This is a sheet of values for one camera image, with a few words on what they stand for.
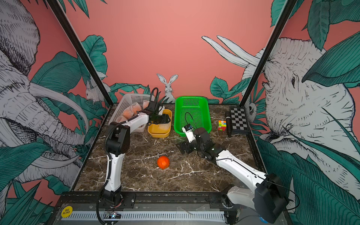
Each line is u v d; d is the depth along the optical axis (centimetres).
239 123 104
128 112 104
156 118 88
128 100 115
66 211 70
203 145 60
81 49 86
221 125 101
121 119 98
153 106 85
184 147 70
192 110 116
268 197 40
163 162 82
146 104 111
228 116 109
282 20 74
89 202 74
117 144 59
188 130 70
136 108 107
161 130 100
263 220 69
